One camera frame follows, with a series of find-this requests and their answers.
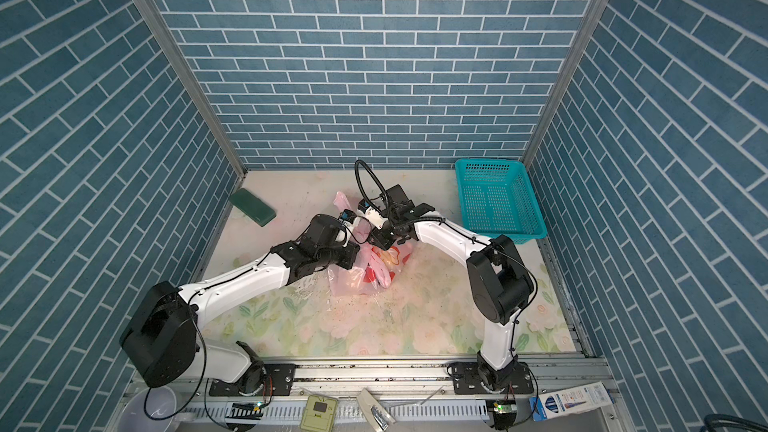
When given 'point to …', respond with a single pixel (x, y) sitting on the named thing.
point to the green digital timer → (319, 414)
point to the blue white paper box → (581, 398)
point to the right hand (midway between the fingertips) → (371, 232)
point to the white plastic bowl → (151, 409)
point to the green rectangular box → (252, 207)
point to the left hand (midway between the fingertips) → (361, 248)
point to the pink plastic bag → (377, 268)
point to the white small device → (378, 417)
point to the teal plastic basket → (497, 198)
